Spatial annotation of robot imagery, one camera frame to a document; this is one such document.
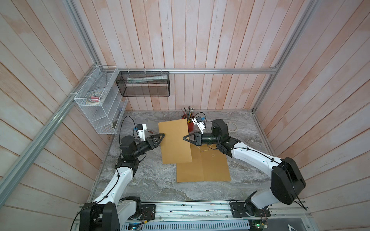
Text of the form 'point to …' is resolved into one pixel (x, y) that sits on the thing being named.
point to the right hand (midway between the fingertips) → (183, 139)
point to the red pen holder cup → (191, 125)
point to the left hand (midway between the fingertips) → (163, 137)
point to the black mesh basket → (144, 83)
